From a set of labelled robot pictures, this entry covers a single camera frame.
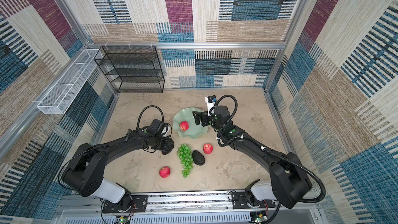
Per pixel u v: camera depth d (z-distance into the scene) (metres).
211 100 0.70
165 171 0.79
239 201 0.73
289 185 0.42
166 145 0.80
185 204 0.75
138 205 0.73
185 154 0.85
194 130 0.95
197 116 0.73
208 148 0.87
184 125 0.96
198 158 0.83
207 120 0.73
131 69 1.10
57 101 0.70
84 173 0.44
